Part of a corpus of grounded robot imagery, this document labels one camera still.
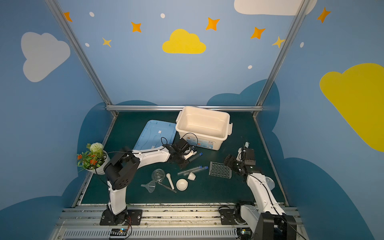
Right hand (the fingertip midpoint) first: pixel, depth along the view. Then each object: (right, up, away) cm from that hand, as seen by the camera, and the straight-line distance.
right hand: (229, 160), depth 87 cm
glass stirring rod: (-34, -16, -3) cm, 38 cm away
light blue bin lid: (-49, +14, +21) cm, 55 cm away
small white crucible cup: (-23, -10, 0) cm, 25 cm away
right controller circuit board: (+4, -34, -13) cm, 36 cm away
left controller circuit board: (-59, -33, -13) cm, 69 cm away
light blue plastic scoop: (+15, +7, +14) cm, 22 cm away
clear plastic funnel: (-45, -13, -6) cm, 47 cm away
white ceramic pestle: (-36, -10, +1) cm, 37 cm away
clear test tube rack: (-5, -7, +4) cm, 9 cm away
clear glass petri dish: (-42, -8, -3) cm, 43 cm away
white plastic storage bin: (-14, +19, +25) cm, 35 cm away
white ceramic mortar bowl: (-28, -14, -2) cm, 31 cm away
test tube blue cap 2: (-17, -6, +5) cm, 19 cm away
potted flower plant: (-74, +2, -9) cm, 74 cm away
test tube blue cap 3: (-15, -7, +6) cm, 17 cm away
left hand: (-26, -2, +8) cm, 28 cm away
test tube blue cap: (-17, +1, +11) cm, 20 cm away
